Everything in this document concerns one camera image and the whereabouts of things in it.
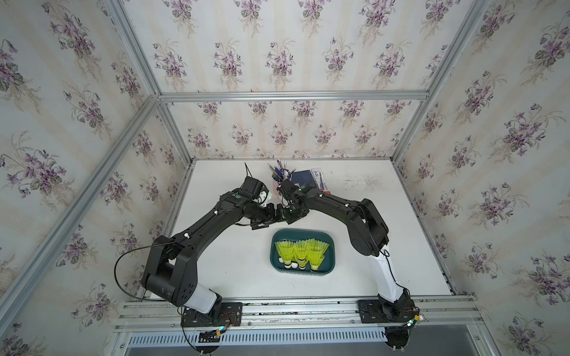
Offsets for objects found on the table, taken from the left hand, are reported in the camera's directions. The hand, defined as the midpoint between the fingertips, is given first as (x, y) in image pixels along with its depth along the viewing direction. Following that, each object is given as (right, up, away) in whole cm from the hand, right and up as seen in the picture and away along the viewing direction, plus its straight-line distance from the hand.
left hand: (283, 221), depth 81 cm
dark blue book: (+10, +17, +29) cm, 35 cm away
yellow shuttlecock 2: (+7, -10, 0) cm, 12 cm away
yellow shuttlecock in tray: (+12, -11, -3) cm, 16 cm away
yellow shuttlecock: (+1, -11, +2) cm, 11 cm away
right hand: (+4, -1, +15) cm, 15 cm away
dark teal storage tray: (+4, -11, -2) cm, 12 cm away
